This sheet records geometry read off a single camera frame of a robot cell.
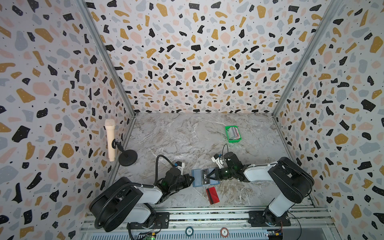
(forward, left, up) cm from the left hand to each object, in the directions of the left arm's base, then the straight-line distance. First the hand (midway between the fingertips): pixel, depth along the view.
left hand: (199, 178), depth 85 cm
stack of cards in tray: (+32, -25, +1) cm, 40 cm away
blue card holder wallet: (+2, 0, -2) cm, 3 cm away
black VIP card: (0, -3, -1) cm, 3 cm away
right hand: (0, -6, 0) cm, 6 cm away
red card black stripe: (-9, -7, -2) cm, 11 cm away
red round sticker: (-25, -12, -2) cm, 28 cm away
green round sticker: (-24, +5, -2) cm, 25 cm away
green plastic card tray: (+28, -24, -3) cm, 37 cm away
